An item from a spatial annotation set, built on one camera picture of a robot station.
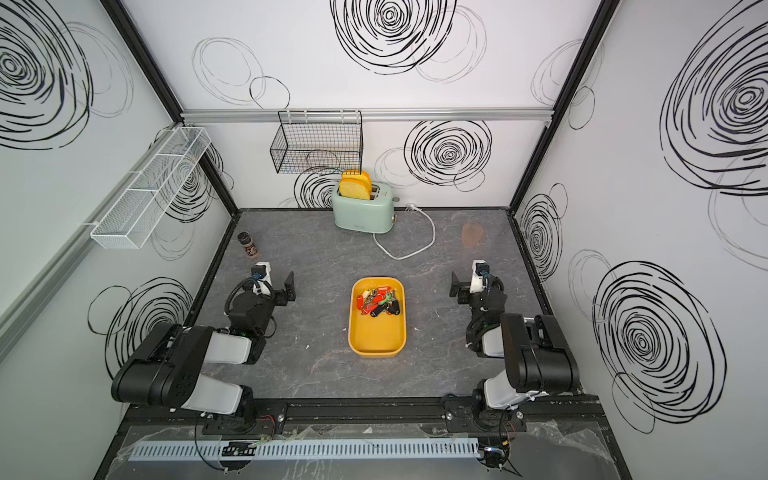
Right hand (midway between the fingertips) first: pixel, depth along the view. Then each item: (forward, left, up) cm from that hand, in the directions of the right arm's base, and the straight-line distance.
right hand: (472, 272), depth 90 cm
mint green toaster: (+25, +32, -2) cm, 41 cm away
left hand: (-3, +60, +2) cm, 60 cm away
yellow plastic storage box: (-16, +27, -12) cm, 33 cm away
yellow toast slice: (+27, +38, +12) cm, 47 cm away
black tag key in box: (-8, +24, -8) cm, 26 cm away
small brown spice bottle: (+11, +74, 0) cm, 75 cm away
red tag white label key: (-5, +33, -8) cm, 34 cm away
